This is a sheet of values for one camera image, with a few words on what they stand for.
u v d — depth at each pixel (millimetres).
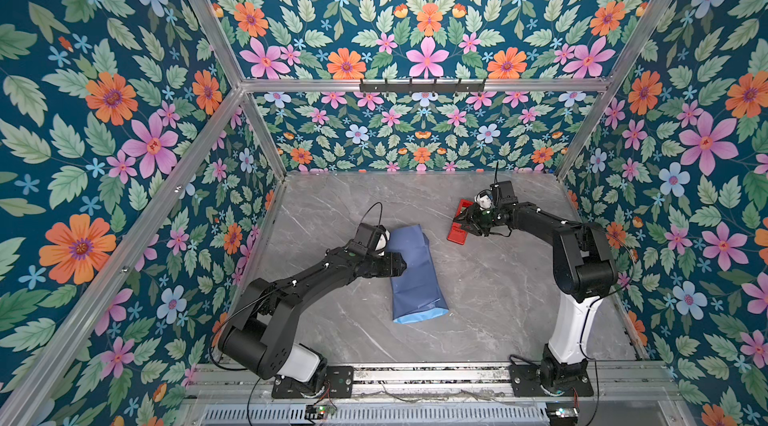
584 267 539
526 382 735
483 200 951
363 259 701
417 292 805
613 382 751
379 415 766
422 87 929
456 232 978
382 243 748
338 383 734
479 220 884
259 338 430
